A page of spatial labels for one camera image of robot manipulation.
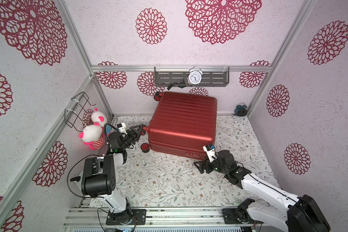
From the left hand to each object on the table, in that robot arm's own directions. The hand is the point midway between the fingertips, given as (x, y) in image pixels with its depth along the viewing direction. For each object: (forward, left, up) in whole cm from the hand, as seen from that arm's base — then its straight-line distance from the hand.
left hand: (142, 127), depth 89 cm
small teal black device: (+29, -74, -14) cm, 81 cm away
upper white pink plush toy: (+6, +28, +1) cm, 29 cm away
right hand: (-18, -34, -7) cm, 39 cm away
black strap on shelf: (+24, -24, +14) cm, 37 cm away
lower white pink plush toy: (-7, +28, 0) cm, 29 cm away
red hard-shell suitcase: (-1, -24, +5) cm, 24 cm away
